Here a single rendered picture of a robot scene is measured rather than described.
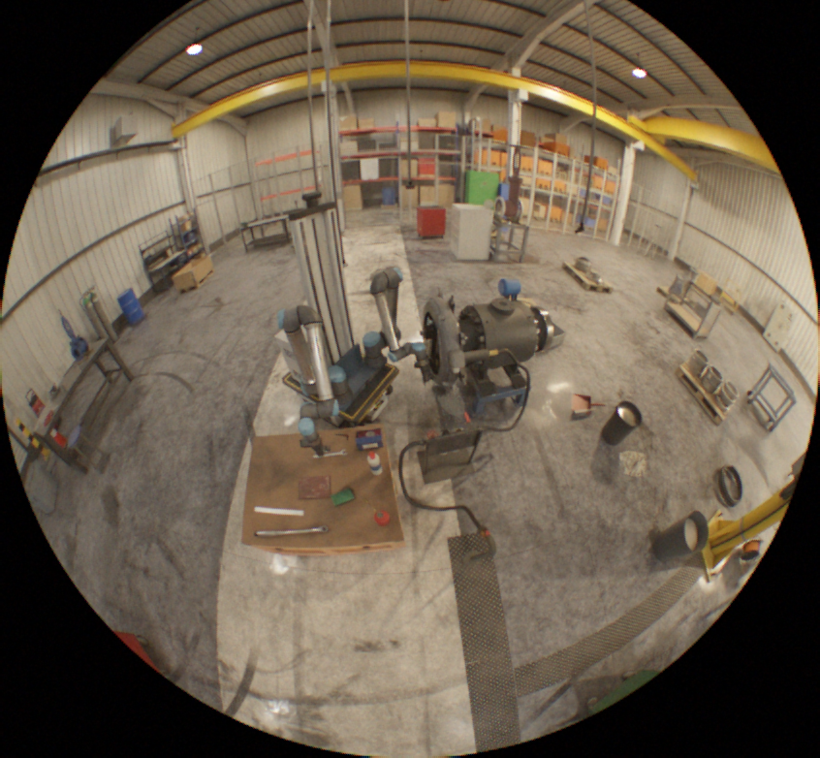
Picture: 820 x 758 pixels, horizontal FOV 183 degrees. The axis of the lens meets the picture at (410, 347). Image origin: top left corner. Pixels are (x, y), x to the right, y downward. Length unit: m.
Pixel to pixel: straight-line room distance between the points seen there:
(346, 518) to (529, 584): 1.36
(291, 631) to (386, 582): 0.82
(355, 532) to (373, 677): 1.17
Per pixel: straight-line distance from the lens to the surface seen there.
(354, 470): 1.65
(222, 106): 10.75
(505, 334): 2.10
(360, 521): 1.54
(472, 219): 5.66
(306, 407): 1.52
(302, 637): 2.18
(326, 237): 1.77
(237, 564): 2.37
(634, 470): 2.90
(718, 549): 3.55
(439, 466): 2.14
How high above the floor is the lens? 1.96
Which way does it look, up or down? 40 degrees down
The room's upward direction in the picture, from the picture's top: 1 degrees counter-clockwise
